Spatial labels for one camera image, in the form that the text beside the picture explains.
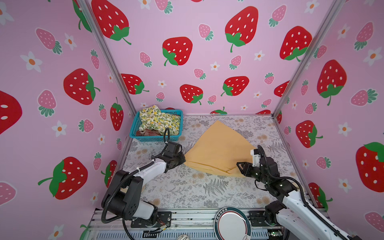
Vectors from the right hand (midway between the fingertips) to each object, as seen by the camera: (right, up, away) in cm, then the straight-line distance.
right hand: (238, 164), depth 80 cm
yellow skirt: (-7, +5, +22) cm, 23 cm away
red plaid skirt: (-55, +17, +16) cm, 60 cm away
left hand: (-31, +1, +12) cm, 33 cm away
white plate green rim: (-5, -28, -7) cm, 29 cm away
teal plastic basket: (-65, +23, +24) cm, 73 cm away
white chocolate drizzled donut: (-29, -31, -13) cm, 44 cm away
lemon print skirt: (-55, +27, +25) cm, 66 cm away
